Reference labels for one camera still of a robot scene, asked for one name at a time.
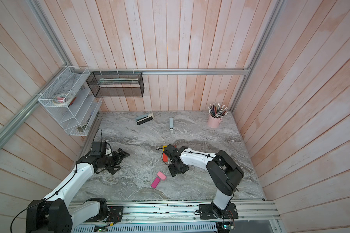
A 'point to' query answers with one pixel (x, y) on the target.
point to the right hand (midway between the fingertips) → (177, 170)
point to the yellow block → (165, 146)
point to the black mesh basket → (116, 84)
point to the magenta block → (155, 182)
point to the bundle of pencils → (217, 111)
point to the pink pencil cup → (214, 123)
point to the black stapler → (143, 119)
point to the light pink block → (161, 175)
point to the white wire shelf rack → (77, 116)
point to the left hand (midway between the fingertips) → (126, 161)
